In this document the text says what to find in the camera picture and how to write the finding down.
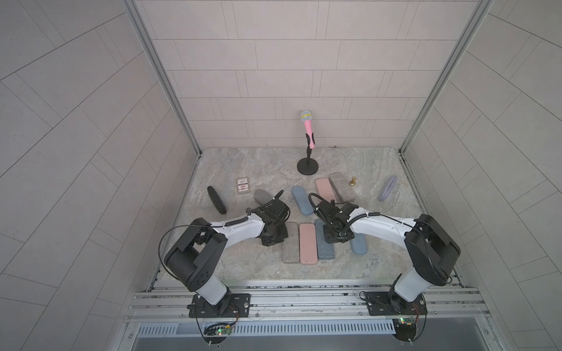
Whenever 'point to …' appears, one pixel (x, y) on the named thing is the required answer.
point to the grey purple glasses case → (388, 189)
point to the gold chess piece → (353, 182)
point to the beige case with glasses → (262, 196)
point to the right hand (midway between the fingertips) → (330, 239)
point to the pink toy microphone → (306, 117)
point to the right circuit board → (405, 329)
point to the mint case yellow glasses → (290, 246)
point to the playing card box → (243, 186)
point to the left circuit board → (218, 330)
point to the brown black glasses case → (216, 199)
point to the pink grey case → (325, 189)
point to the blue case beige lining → (358, 243)
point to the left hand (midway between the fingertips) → (288, 238)
